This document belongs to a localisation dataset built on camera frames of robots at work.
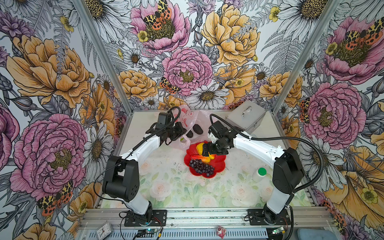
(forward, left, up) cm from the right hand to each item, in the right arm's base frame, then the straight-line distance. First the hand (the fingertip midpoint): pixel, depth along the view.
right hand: (211, 157), depth 84 cm
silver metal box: (+27, -26, +4) cm, 37 cm away
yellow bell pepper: (+8, +6, -2) cm, 10 cm away
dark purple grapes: (-3, +6, -6) cm, 9 cm away
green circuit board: (-32, -30, -12) cm, 46 cm away
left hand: (+13, +13, +5) cm, 19 cm away
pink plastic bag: (+27, +12, +3) cm, 30 cm away
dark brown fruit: (+22, +12, -8) cm, 26 cm away
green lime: (+10, +16, +4) cm, 19 cm away
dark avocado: (+27, +7, -8) cm, 28 cm away
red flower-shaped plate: (+3, -6, -11) cm, 13 cm away
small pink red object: (-33, -2, -6) cm, 33 cm away
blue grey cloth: (-35, -44, -8) cm, 57 cm away
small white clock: (-31, +51, -8) cm, 60 cm away
